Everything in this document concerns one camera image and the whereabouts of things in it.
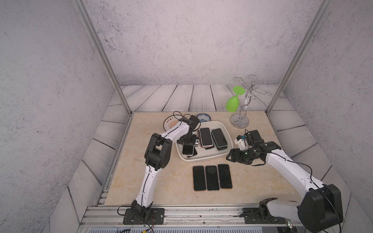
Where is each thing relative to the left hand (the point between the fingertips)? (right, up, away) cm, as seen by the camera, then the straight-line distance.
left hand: (192, 144), depth 100 cm
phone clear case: (+19, +4, +2) cm, 20 cm away
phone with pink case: (+11, -18, -15) cm, 26 cm away
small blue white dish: (+9, +19, +15) cm, 25 cm away
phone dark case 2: (+2, -5, -4) cm, 7 cm away
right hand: (+22, -5, -19) cm, 29 cm away
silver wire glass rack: (+38, +16, +15) cm, 44 cm away
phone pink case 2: (-3, -3, -4) cm, 6 cm away
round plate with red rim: (-16, +16, +15) cm, 27 cm away
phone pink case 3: (+9, +5, 0) cm, 10 cm away
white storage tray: (+14, +4, +1) cm, 15 cm away
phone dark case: (+19, -17, -15) cm, 29 cm away
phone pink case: (+4, -17, -15) cm, 23 cm away
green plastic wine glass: (+26, +27, -5) cm, 38 cm away
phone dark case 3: (+19, -2, -3) cm, 20 cm away
